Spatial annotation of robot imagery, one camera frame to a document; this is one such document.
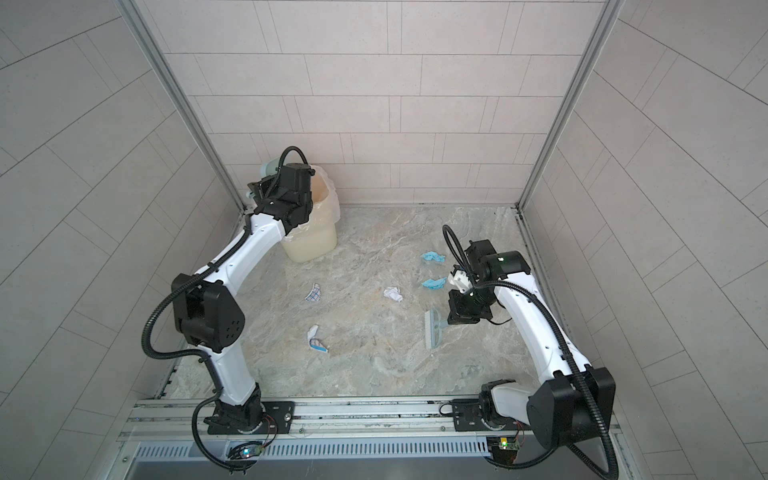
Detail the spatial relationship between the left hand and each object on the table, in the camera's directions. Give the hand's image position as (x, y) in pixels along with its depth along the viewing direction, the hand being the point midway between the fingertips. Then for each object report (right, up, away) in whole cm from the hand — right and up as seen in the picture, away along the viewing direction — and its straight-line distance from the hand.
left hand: (253, 179), depth 78 cm
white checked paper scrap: (+12, -33, +14) cm, 38 cm away
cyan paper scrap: (+50, -22, +23) cm, 59 cm away
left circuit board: (+5, -62, -12) cm, 63 cm away
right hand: (+51, -35, -5) cm, 62 cm away
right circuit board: (+63, -64, -10) cm, 90 cm away
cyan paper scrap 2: (+50, -31, +16) cm, 61 cm away
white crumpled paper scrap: (+37, -33, +14) cm, 51 cm away
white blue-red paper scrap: (+15, -45, +5) cm, 47 cm away
